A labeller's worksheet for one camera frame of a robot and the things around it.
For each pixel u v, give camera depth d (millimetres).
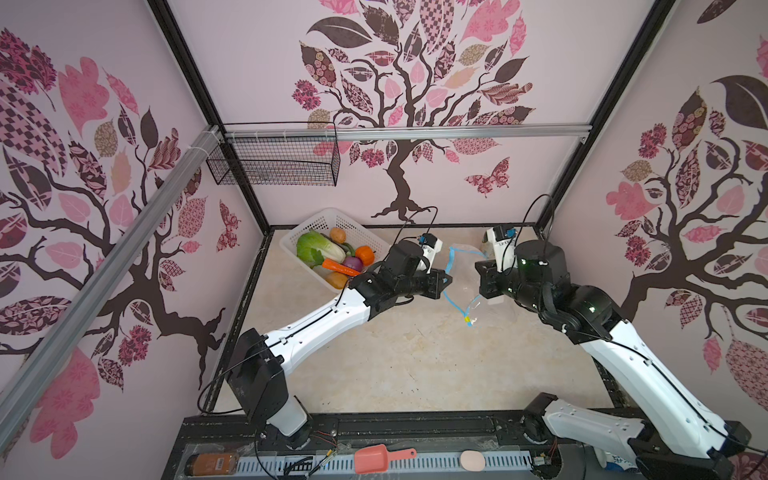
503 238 544
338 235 1108
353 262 1007
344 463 697
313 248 1008
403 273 577
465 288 738
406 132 952
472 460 691
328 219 1138
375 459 703
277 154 948
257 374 406
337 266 995
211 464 666
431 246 658
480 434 737
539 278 444
